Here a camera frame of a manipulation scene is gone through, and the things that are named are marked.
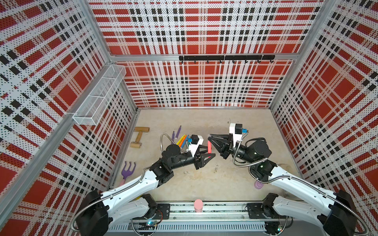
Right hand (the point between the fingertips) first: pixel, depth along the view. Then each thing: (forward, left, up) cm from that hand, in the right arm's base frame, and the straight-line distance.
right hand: (211, 136), depth 61 cm
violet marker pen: (+26, +21, -35) cm, 48 cm away
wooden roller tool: (+17, +48, -34) cm, 61 cm away
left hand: (-2, -2, -9) cm, 10 cm away
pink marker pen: (-3, 0, -4) cm, 5 cm away
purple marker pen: (+24, +24, -35) cm, 49 cm away
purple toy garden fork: (-2, +51, -35) cm, 62 cm away
